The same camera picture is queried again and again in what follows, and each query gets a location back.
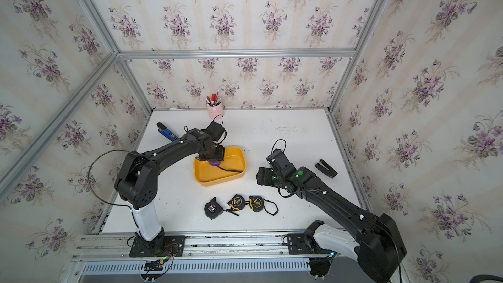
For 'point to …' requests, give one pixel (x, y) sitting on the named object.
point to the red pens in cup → (213, 101)
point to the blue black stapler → (165, 132)
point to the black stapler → (329, 171)
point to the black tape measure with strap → (212, 209)
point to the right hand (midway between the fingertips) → (266, 178)
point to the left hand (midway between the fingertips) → (219, 159)
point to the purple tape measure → (217, 163)
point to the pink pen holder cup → (215, 111)
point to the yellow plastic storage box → (234, 166)
